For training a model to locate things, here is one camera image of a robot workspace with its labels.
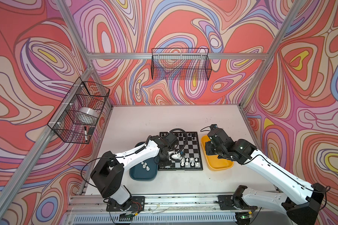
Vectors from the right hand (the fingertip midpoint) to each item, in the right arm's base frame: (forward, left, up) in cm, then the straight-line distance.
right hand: (209, 149), depth 75 cm
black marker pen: (+6, +65, +9) cm, 66 cm away
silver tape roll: (+16, +64, +15) cm, 68 cm away
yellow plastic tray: (-2, -6, -16) cm, 17 cm away
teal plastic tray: (-5, +37, -16) cm, 41 cm away
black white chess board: (+14, +9, -16) cm, 23 cm away
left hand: (-1, +23, -11) cm, 25 cm away
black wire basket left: (+13, +70, +14) cm, 73 cm away
